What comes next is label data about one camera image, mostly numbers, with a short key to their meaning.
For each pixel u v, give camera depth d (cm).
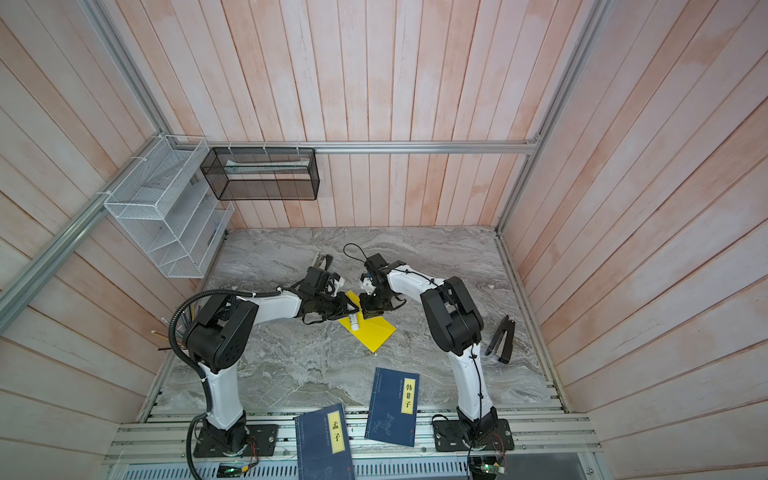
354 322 93
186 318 82
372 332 93
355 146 98
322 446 72
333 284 90
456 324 56
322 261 109
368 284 93
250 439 73
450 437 73
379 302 86
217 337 52
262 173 104
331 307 87
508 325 93
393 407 79
